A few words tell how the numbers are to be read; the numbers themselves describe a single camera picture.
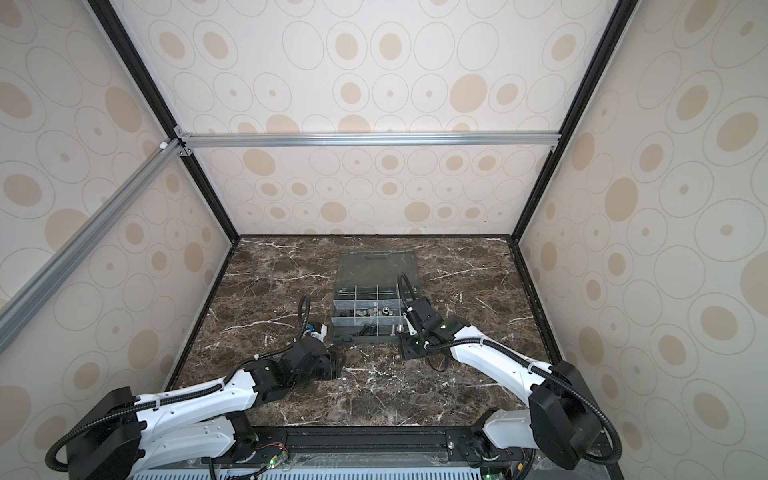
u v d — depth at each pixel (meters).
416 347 0.73
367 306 0.97
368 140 0.86
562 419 0.41
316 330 0.75
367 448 0.75
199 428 0.58
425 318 0.65
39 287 0.54
